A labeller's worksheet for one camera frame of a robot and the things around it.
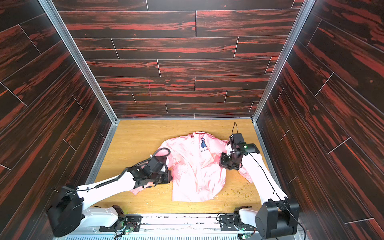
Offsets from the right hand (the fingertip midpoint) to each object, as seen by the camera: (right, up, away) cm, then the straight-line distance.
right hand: (224, 164), depth 81 cm
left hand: (-28, -8, +1) cm, 29 cm away
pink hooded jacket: (-17, 0, +10) cm, 20 cm away
